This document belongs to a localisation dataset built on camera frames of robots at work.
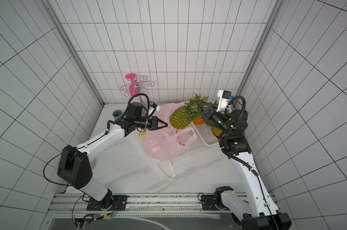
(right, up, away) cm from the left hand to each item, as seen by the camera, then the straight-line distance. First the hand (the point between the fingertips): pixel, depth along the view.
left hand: (165, 127), depth 76 cm
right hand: (+15, +14, -15) cm, 25 cm away
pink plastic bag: (0, -10, +5) cm, 11 cm away
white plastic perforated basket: (+28, -6, +26) cm, 39 cm away
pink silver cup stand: (-20, +25, +16) cm, 36 cm away
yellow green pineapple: (+33, -4, +18) cm, 38 cm away
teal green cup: (-39, +7, +31) cm, 51 cm away
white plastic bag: (0, -25, +9) cm, 27 cm away
